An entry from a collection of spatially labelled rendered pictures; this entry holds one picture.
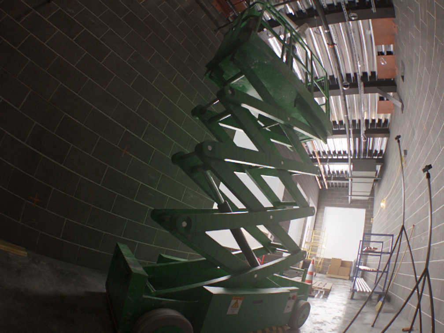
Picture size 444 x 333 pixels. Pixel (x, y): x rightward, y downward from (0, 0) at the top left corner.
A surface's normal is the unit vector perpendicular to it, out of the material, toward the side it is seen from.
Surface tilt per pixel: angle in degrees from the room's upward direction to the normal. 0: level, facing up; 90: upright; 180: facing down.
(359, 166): 90
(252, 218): 90
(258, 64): 180
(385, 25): 180
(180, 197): 90
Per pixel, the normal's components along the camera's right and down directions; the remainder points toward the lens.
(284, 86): -0.28, 0.90
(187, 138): 0.78, 0.00
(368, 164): -0.55, -0.44
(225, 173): 0.60, -0.11
